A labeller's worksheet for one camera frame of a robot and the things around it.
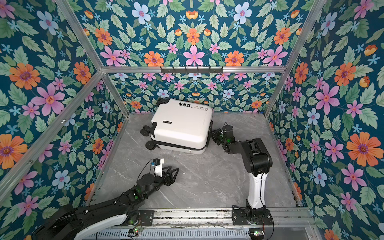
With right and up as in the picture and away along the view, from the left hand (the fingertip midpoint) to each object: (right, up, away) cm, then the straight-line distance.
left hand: (177, 167), depth 79 cm
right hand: (+18, +19, +21) cm, 34 cm away
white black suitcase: (0, +22, +9) cm, 24 cm away
